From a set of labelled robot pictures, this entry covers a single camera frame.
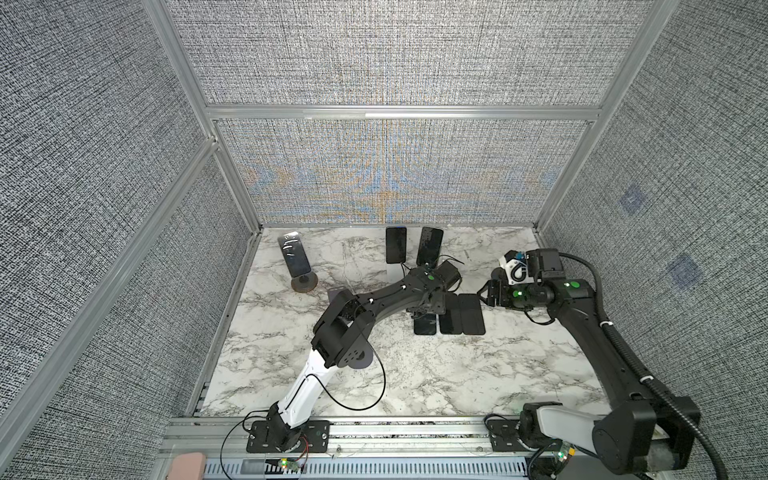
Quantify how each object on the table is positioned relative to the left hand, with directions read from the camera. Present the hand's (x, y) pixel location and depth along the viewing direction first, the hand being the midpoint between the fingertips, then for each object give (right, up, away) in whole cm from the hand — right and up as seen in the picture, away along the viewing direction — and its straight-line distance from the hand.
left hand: (431, 308), depth 94 cm
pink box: (-60, -32, -26) cm, 72 cm away
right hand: (+14, +6, -13) cm, 20 cm away
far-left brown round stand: (-42, +7, +8) cm, 43 cm away
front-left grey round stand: (-22, -13, -9) cm, 27 cm away
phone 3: (0, +19, +3) cm, 19 cm away
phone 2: (-2, -5, -1) cm, 5 cm away
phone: (-43, +17, +1) cm, 47 cm away
